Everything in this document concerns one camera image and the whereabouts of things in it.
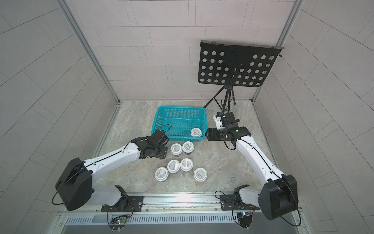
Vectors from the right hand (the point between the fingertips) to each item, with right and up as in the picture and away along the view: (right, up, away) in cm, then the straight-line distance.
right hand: (211, 133), depth 81 cm
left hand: (-27, -11, +4) cm, 30 cm away
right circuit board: (+14, -39, -14) cm, 43 cm away
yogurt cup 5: (-14, -17, -2) cm, 22 cm away
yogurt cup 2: (-13, -9, +3) cm, 16 cm away
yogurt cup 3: (-26, -21, -6) cm, 34 cm away
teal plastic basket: (-21, +5, +23) cm, 32 cm away
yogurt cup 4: (-20, -17, -6) cm, 27 cm away
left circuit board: (-43, -38, -17) cm, 60 cm away
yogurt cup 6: (-6, -21, -6) cm, 23 cm away
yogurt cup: (-8, -1, +10) cm, 13 cm away
